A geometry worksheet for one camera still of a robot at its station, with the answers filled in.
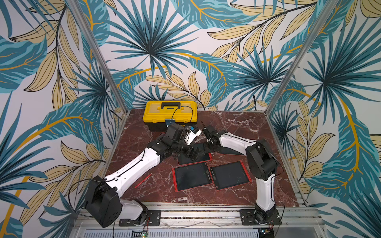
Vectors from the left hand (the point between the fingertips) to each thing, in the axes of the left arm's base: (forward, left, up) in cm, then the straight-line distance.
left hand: (198, 149), depth 75 cm
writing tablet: (+9, -6, -21) cm, 24 cm away
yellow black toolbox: (+30, +8, -5) cm, 32 cm away
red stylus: (-9, +31, -21) cm, 38 cm away
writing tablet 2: (-5, -20, -20) cm, 29 cm away
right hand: (+12, -8, -20) cm, 25 cm away
